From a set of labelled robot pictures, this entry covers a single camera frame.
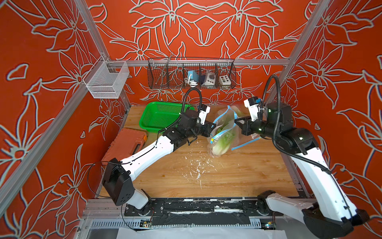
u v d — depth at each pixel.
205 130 0.64
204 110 0.64
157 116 1.10
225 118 0.68
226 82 0.93
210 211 0.73
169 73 1.01
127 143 0.92
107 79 0.93
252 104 0.54
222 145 0.80
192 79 0.84
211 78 0.90
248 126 0.54
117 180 0.41
